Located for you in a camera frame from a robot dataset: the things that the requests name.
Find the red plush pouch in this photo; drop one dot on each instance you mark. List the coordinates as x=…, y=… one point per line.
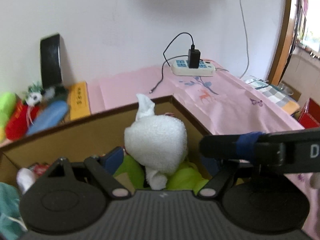
x=20, y=121

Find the wooden door frame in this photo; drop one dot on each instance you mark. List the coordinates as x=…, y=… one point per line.
x=286, y=41

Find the lime green mesh puff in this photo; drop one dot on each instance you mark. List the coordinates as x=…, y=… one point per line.
x=187, y=176

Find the blue glasses case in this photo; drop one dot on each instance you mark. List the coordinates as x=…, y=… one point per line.
x=50, y=117

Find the white plush toy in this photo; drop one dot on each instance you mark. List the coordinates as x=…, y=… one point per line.
x=158, y=142

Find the white power strip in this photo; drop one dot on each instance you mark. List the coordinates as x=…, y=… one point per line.
x=181, y=68

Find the black phone on stand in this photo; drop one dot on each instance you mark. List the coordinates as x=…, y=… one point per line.
x=50, y=61

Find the yellow book with characters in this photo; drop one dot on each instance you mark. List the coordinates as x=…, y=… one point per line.
x=78, y=101

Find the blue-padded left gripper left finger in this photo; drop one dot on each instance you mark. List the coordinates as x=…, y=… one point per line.
x=112, y=160

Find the small panda plush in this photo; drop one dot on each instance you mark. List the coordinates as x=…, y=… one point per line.
x=37, y=95

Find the black plug-in charger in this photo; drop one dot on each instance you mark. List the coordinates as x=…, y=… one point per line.
x=193, y=57

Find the teal mesh bath puff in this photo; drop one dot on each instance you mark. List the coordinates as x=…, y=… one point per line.
x=12, y=225

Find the striped folded cloth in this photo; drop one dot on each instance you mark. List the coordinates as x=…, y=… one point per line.
x=274, y=94

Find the brown cardboard box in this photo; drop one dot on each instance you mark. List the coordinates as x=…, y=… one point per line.
x=97, y=134

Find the white mesh bath puff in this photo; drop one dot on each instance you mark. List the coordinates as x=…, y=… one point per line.
x=25, y=179

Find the green frog plush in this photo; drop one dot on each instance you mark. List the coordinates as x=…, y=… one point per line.
x=8, y=103

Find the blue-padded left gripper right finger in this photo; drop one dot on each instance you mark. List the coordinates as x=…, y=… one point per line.
x=212, y=165

